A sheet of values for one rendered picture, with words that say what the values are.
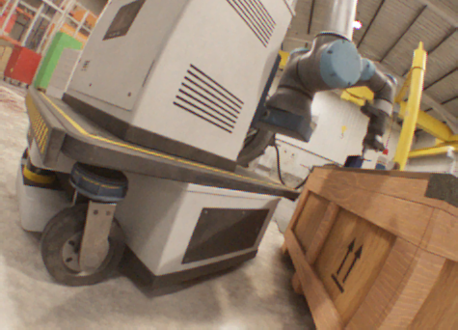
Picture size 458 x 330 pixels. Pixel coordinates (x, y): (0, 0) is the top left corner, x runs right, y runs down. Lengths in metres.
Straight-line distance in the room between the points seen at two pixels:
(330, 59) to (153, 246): 0.66
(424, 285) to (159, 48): 0.60
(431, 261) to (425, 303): 0.11
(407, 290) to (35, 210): 0.71
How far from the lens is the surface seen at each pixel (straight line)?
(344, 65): 0.76
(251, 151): 1.77
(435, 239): 0.44
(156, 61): 0.41
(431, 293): 0.53
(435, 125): 15.85
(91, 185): 0.40
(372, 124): 0.95
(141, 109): 0.40
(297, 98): 0.85
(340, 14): 0.88
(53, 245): 0.45
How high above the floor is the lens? 0.37
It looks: 2 degrees down
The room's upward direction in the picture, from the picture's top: 22 degrees clockwise
